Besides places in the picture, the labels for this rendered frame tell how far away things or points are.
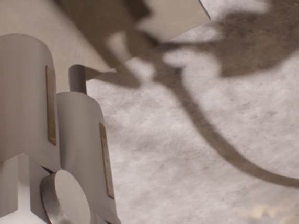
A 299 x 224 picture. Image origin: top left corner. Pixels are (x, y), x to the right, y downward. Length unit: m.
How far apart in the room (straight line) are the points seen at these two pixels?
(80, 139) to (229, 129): 0.54
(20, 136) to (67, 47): 0.43
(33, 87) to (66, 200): 0.13
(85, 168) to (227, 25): 0.43
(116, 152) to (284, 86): 0.31
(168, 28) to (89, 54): 0.12
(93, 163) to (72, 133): 0.04
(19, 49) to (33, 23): 0.31
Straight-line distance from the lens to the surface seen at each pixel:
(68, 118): 0.62
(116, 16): 0.89
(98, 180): 0.58
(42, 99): 0.54
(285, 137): 1.16
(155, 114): 1.04
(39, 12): 0.87
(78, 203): 0.47
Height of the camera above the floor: 0.71
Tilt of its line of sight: 43 degrees down
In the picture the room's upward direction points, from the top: 169 degrees clockwise
